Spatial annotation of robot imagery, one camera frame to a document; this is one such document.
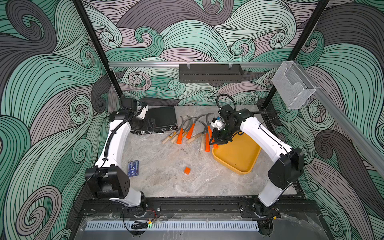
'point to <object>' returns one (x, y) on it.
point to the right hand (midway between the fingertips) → (211, 144)
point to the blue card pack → (133, 167)
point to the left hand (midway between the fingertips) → (146, 123)
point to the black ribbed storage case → (165, 117)
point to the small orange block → (187, 170)
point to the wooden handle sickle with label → (172, 135)
